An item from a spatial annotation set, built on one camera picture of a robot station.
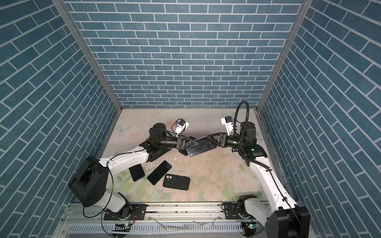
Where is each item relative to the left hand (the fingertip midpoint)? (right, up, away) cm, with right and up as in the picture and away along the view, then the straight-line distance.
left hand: (195, 146), depth 70 cm
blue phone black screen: (-8, -8, +25) cm, 28 cm away
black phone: (+4, +1, 0) cm, 4 cm away
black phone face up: (-22, -19, +18) cm, 35 cm away
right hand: (+6, +5, +1) cm, 8 cm away
